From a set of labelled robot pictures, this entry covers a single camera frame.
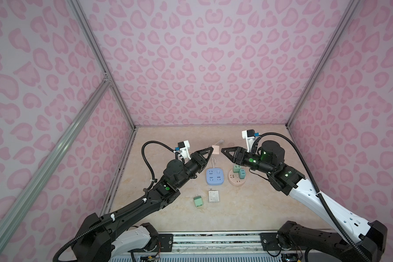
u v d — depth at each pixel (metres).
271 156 0.51
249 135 0.62
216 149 0.68
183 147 0.66
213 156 0.67
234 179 0.90
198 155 0.62
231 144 1.08
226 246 0.73
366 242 0.38
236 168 0.90
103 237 0.40
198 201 0.84
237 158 0.61
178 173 0.53
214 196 0.84
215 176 0.93
